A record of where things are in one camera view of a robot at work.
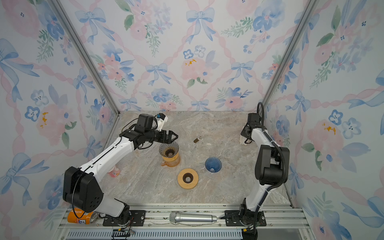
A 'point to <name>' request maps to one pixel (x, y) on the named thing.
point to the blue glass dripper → (213, 164)
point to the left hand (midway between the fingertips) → (172, 134)
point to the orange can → (86, 218)
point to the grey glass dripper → (168, 150)
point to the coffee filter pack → (242, 139)
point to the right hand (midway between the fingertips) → (250, 132)
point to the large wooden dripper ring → (188, 178)
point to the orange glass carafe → (172, 161)
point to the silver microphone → (181, 218)
